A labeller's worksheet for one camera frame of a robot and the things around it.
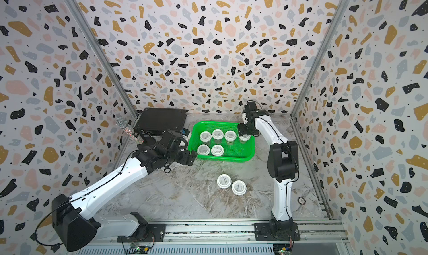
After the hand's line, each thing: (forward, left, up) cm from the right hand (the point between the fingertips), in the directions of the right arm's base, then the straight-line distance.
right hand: (245, 131), depth 98 cm
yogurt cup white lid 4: (-31, +4, -6) cm, 32 cm away
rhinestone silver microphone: (-11, +60, +18) cm, 63 cm away
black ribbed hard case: (+14, +60, -7) cm, 62 cm away
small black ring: (-34, -28, -13) cm, 46 cm away
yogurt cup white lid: (-11, +24, -4) cm, 27 cm away
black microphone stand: (-2, +60, -9) cm, 61 cm away
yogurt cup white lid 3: (-28, +11, -5) cm, 31 cm away
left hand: (-20, +28, +9) cm, 35 cm away
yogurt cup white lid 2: (-11, +16, -4) cm, 20 cm away
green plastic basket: (-1, +15, -9) cm, 18 cm away
